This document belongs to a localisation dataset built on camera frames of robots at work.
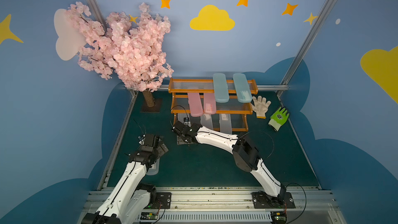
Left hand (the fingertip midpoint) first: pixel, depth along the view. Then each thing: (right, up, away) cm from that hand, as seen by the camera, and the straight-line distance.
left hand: (158, 148), depth 84 cm
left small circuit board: (-1, -28, -12) cm, 31 cm away
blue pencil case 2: (+46, +31, -4) cm, 56 cm away
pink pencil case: (+21, +25, +7) cm, 33 cm away
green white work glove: (+78, +15, +21) cm, 82 cm away
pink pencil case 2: (+29, +25, +8) cm, 39 cm away
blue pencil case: (+35, +32, -2) cm, 48 cm away
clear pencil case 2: (+15, +17, +1) cm, 22 cm away
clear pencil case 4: (+40, +12, +17) cm, 45 cm away
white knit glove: (+69, +23, +30) cm, 79 cm away
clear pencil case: (-1, -11, -1) cm, 11 cm away
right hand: (+14, +5, +8) cm, 17 cm away
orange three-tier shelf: (+11, +32, -1) cm, 34 cm away
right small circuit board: (+61, -30, -11) cm, 69 cm away
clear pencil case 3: (+27, +14, +18) cm, 36 cm away
